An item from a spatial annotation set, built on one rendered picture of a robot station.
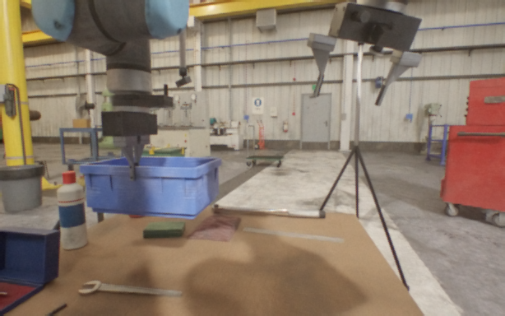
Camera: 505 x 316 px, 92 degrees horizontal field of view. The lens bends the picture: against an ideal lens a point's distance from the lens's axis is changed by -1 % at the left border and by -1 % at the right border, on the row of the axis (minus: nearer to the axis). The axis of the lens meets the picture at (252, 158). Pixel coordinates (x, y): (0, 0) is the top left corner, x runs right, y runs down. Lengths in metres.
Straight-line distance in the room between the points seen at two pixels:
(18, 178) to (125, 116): 2.81
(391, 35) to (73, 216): 0.88
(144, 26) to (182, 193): 0.33
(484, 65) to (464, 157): 8.87
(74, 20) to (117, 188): 0.35
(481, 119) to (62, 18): 2.80
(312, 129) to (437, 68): 4.67
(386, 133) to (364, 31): 10.02
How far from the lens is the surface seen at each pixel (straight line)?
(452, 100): 11.11
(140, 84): 0.58
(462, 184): 2.90
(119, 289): 0.68
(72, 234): 0.92
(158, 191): 0.61
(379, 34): 0.45
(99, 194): 0.70
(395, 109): 10.50
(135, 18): 0.44
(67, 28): 0.50
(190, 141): 5.99
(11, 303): 0.73
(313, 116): 10.14
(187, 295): 0.62
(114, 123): 0.56
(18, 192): 3.38
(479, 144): 2.85
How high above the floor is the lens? 0.83
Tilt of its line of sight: 7 degrees down
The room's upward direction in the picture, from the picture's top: straight up
